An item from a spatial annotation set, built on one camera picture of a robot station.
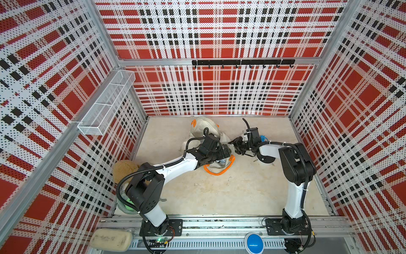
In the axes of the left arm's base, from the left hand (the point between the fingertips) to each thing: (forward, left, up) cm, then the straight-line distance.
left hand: (228, 153), depth 86 cm
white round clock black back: (-9, -17, +14) cm, 23 cm away
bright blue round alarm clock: (+18, -26, -9) cm, 33 cm away
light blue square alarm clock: (-2, +3, -6) cm, 7 cm away
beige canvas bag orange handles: (+17, +13, +4) cm, 22 cm away
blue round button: (-40, -10, -9) cm, 42 cm away
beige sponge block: (-39, +53, -7) cm, 66 cm away
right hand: (+10, -2, -7) cm, 12 cm away
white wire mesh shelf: (+19, +76, +9) cm, 79 cm away
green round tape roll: (-33, +35, +23) cm, 53 cm away
